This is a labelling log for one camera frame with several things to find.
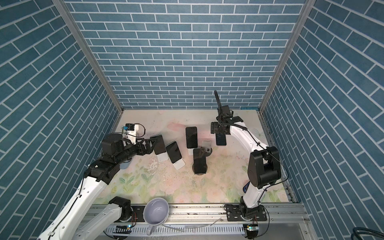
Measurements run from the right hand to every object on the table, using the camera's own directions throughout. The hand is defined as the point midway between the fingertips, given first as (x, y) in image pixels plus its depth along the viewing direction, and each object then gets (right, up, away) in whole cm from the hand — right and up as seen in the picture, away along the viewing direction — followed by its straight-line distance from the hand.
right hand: (216, 127), depth 91 cm
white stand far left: (-33, -19, +2) cm, 38 cm away
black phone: (-15, -6, +1) cm, 16 cm away
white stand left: (-23, -23, -2) cm, 32 cm away
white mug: (-32, -42, -17) cm, 56 cm away
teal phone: (-28, -17, +8) cm, 33 cm away
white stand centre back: (-16, -16, +4) cm, 23 cm away
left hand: (-34, -5, -19) cm, 39 cm away
